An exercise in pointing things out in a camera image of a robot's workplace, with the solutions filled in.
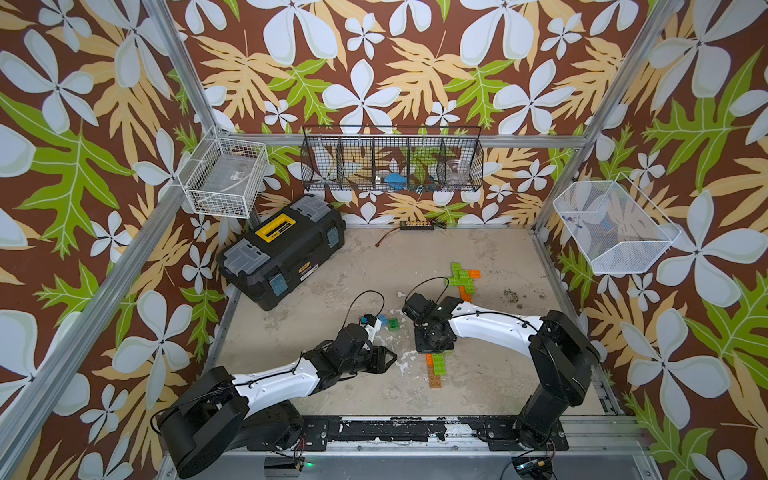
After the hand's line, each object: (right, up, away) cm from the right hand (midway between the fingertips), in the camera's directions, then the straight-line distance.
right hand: (421, 349), depth 88 cm
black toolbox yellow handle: (-43, +29, +3) cm, 52 cm away
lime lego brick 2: (+15, +19, +14) cm, 28 cm away
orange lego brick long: (+16, +14, +13) cm, 25 cm away
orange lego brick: (+21, +21, +17) cm, 34 cm away
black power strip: (+2, +40, +31) cm, 51 cm away
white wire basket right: (+54, +36, -4) cm, 66 cm away
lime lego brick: (+15, +22, +16) cm, 31 cm away
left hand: (-8, +1, -6) cm, 10 cm away
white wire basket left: (-58, +51, -2) cm, 78 cm away
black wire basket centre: (-8, +61, +11) cm, 63 cm away
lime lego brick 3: (+5, -3, -4) cm, 6 cm away
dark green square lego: (-8, +6, +5) cm, 12 cm away
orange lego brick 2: (+2, -2, -2) cm, 4 cm away
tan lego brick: (+3, -7, -6) cm, 9 cm away
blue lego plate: (-11, +8, +6) cm, 15 cm away
